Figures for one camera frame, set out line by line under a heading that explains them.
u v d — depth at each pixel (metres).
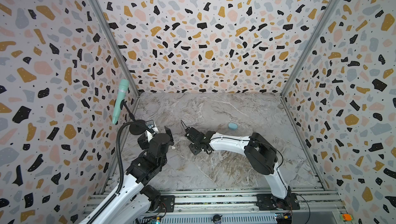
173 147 0.92
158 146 0.51
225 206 0.73
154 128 0.61
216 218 0.67
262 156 0.52
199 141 0.71
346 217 0.69
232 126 1.02
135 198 0.60
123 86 0.78
